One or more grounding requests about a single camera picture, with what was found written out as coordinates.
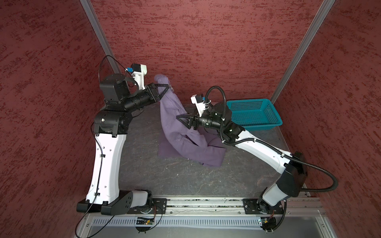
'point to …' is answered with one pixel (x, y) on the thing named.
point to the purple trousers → (175, 138)
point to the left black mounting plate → (159, 206)
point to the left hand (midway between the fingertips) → (167, 91)
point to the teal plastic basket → (254, 113)
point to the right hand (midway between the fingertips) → (179, 117)
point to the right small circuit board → (268, 223)
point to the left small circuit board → (145, 220)
